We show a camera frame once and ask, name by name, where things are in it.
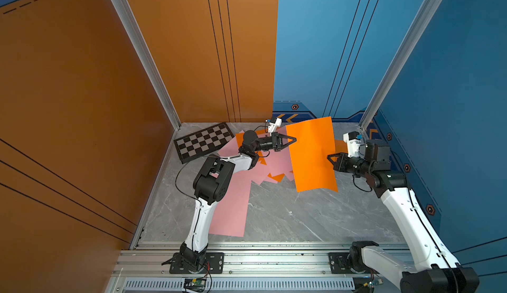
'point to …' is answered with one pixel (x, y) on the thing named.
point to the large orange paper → (315, 142)
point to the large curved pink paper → (229, 216)
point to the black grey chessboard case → (194, 144)
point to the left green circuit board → (195, 284)
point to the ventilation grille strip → (177, 284)
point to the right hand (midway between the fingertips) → (329, 156)
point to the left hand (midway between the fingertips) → (295, 140)
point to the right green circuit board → (373, 283)
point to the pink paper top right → (273, 166)
